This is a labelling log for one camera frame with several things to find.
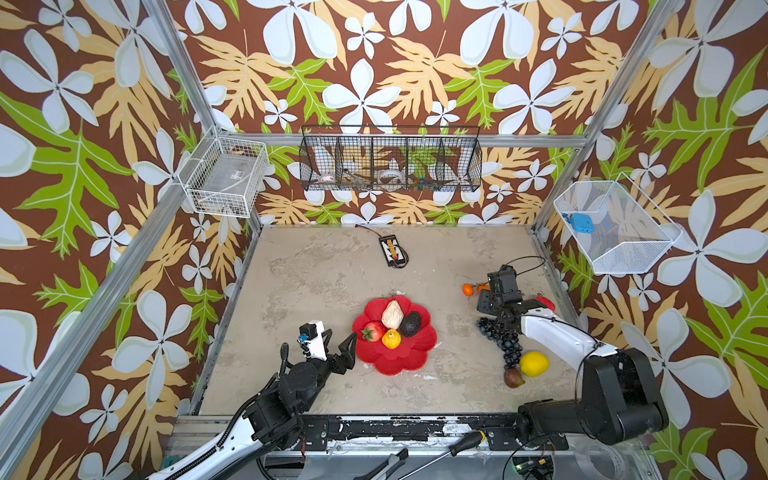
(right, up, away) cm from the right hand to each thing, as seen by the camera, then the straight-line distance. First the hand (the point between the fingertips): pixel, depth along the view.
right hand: (487, 297), depth 91 cm
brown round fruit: (+3, -21, -11) cm, 24 cm away
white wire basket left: (-79, +36, -5) cm, 88 cm away
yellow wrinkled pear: (-30, -12, -6) cm, 33 cm away
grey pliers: (-33, -38, -22) cm, 55 cm away
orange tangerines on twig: (-3, +2, +7) cm, 8 cm away
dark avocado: (-24, -8, -3) cm, 25 cm away
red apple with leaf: (-36, -10, -4) cm, 37 cm away
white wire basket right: (+34, +19, -13) cm, 41 cm away
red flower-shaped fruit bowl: (-24, -16, -3) cm, 29 cm away
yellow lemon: (+9, -17, -11) cm, 22 cm away
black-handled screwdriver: (-13, -33, -19) cm, 40 cm away
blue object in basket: (+26, +22, -5) cm, 35 cm away
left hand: (-43, -7, -15) cm, 46 cm away
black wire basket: (-32, +45, +7) cm, 56 cm away
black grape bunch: (+4, -12, -4) cm, 13 cm away
